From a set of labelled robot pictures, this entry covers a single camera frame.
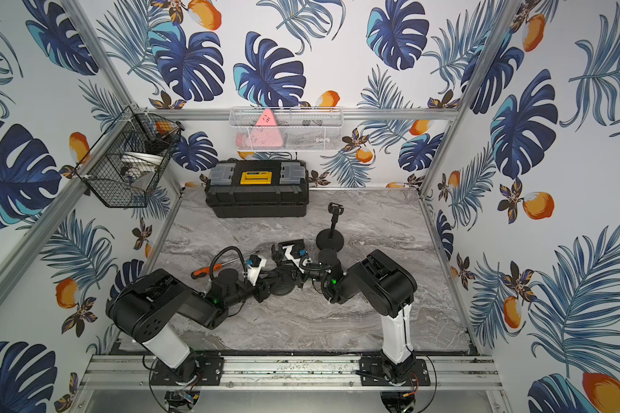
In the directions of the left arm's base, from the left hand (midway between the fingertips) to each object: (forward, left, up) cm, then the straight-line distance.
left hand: (276, 274), depth 87 cm
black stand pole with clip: (+19, -19, +14) cm, 30 cm away
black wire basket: (+29, +57, +20) cm, 67 cm away
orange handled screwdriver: (+3, +27, -6) cm, 27 cm away
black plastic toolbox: (+32, +11, +9) cm, 35 cm away
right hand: (+3, -1, +2) cm, 4 cm away
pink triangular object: (+39, +7, +29) cm, 49 cm away
